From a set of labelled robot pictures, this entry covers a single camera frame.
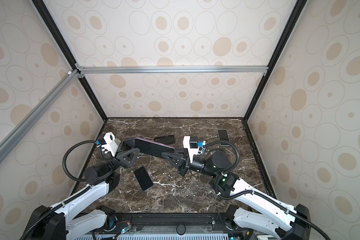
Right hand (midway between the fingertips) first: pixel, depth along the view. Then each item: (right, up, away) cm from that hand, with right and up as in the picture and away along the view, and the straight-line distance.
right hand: (165, 155), depth 53 cm
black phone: (+36, +6, +57) cm, 67 cm away
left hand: (-8, +2, +1) cm, 8 cm away
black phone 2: (-17, -18, +33) cm, 42 cm away
